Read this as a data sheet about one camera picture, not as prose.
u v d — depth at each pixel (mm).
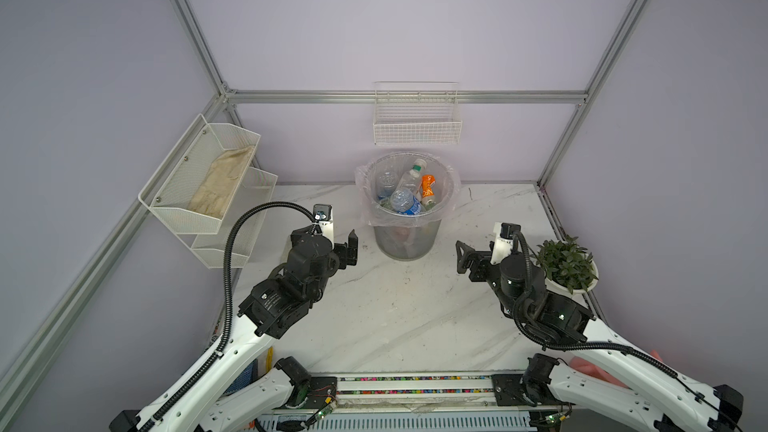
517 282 493
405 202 737
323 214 556
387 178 904
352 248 616
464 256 622
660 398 421
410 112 939
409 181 916
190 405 387
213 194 767
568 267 761
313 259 461
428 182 885
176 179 692
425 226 833
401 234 857
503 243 594
